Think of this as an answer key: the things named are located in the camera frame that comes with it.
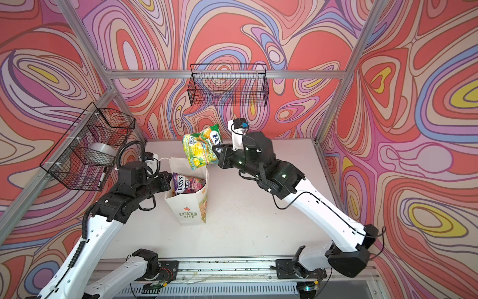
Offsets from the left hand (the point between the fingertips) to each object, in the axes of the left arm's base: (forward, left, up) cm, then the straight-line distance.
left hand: (175, 175), depth 72 cm
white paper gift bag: (-9, -6, -10) cm, 15 cm away
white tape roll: (+5, +28, +7) cm, 29 cm away
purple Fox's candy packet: (0, -2, -7) cm, 7 cm away
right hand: (-2, -17, +15) cm, 23 cm away
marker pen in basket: (-1, +29, -1) cm, 29 cm away
